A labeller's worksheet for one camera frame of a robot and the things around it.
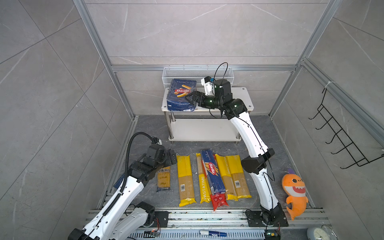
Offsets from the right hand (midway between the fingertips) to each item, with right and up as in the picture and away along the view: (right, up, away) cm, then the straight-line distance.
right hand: (190, 98), depth 75 cm
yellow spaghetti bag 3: (+28, -44, +11) cm, 53 cm away
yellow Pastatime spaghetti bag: (+8, -49, +7) cm, 50 cm away
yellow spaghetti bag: (-2, -48, +7) cm, 49 cm away
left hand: (-12, -28, +3) cm, 31 cm away
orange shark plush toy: (+55, -46, +2) cm, 71 cm away
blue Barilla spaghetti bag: (+14, -44, +3) cm, 47 cm away
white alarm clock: (+63, -63, -7) cm, 90 cm away
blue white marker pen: (+7, -65, -6) cm, 65 cm away
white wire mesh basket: (+4, +21, +23) cm, 31 cm away
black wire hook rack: (+70, -24, -11) cm, 74 cm away
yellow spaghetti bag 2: (+20, -41, +10) cm, 46 cm away
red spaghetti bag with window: (+15, -52, 0) cm, 54 cm away
